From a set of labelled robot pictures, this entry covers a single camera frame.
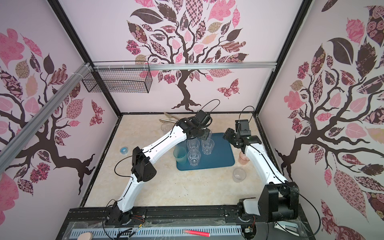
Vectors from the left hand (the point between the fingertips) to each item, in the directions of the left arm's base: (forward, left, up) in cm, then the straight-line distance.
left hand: (203, 133), depth 86 cm
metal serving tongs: (+27, +24, -17) cm, 40 cm away
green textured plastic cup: (-8, +14, -10) cm, 19 cm away
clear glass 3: (0, -3, -14) cm, 14 cm away
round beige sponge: (-48, +56, -16) cm, 75 cm away
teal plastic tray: (-8, -12, -11) cm, 18 cm away
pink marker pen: (-47, +4, -16) cm, 50 cm away
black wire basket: (+56, +68, -1) cm, 88 cm away
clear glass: (+1, +6, -13) cm, 15 cm away
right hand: (-1, -14, +1) cm, 14 cm away
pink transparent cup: (-9, -25, -14) cm, 31 cm away
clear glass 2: (-8, +6, -12) cm, 16 cm away
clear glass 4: (+16, +26, -14) cm, 34 cm away
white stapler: (-45, -41, -15) cm, 63 cm away
